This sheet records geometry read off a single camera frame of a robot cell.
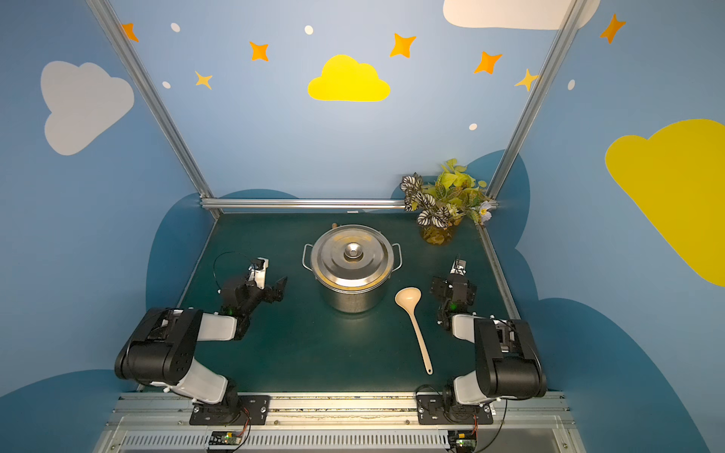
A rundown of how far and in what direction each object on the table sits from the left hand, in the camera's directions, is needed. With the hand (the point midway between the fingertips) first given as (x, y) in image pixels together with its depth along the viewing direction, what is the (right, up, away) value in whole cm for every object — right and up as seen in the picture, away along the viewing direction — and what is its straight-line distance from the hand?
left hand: (272, 271), depth 94 cm
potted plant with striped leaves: (+60, +23, +4) cm, 64 cm away
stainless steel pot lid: (+28, +5, -8) cm, 30 cm away
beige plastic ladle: (+47, -9, -1) cm, 48 cm away
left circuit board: (-4, -41, -23) cm, 47 cm away
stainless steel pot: (+28, -10, -2) cm, 30 cm away
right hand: (+63, -2, 0) cm, 63 cm away
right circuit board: (+57, -42, -22) cm, 74 cm away
